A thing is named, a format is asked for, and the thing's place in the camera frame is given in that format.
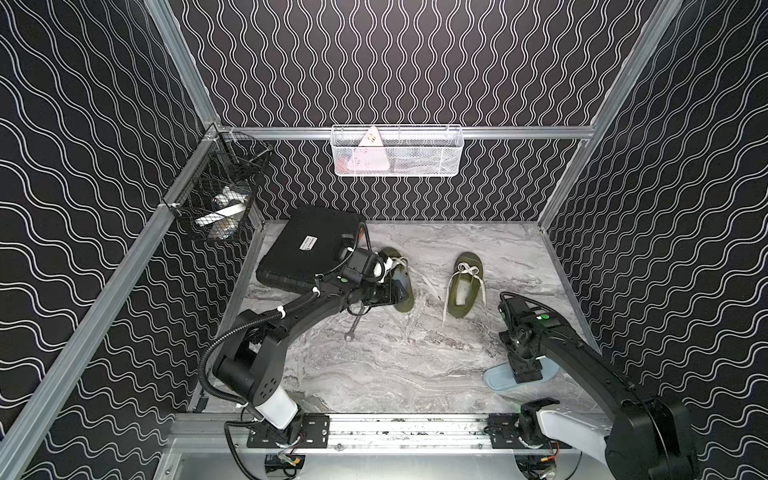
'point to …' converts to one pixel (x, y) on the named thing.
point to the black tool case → (308, 247)
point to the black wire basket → (215, 190)
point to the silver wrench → (349, 336)
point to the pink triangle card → (370, 154)
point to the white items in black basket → (229, 205)
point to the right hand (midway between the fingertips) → (508, 354)
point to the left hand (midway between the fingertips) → (402, 292)
